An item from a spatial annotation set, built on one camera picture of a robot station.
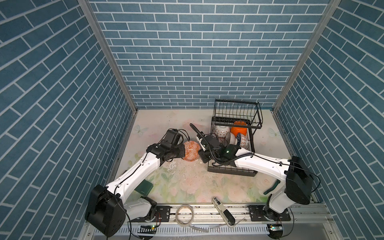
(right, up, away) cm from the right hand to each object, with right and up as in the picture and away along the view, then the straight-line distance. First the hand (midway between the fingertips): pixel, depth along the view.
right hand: (199, 149), depth 82 cm
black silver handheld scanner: (+12, -28, -12) cm, 33 cm away
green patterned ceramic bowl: (+15, +9, +19) cm, 26 cm away
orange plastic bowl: (+24, +10, +17) cm, 31 cm away
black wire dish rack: (+24, +16, +25) cm, 39 cm away
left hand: (-8, 0, 0) cm, 8 cm away
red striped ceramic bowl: (+20, +5, +9) cm, 22 cm away
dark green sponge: (-30, -21, -1) cm, 37 cm away
